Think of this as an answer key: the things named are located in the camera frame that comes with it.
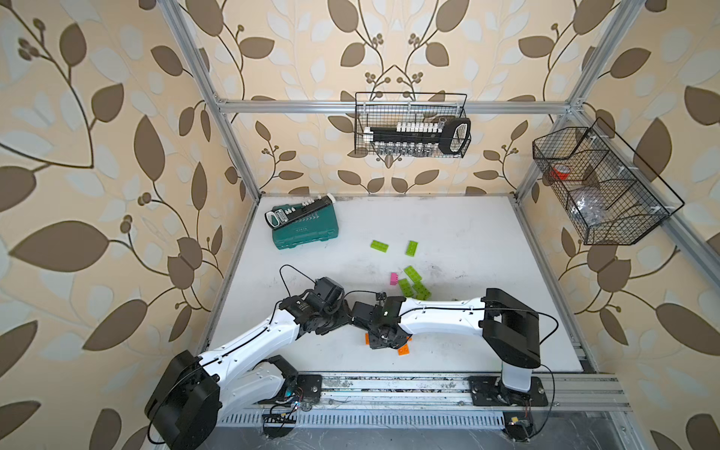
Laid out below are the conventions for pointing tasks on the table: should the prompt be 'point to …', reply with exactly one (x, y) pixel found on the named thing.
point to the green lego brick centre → (422, 293)
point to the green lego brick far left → (381, 247)
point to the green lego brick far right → (412, 248)
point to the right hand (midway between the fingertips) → (379, 341)
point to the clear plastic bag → (589, 206)
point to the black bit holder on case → (277, 217)
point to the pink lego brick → (394, 278)
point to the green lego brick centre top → (413, 273)
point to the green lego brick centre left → (406, 288)
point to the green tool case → (309, 220)
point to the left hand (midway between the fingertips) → (346, 314)
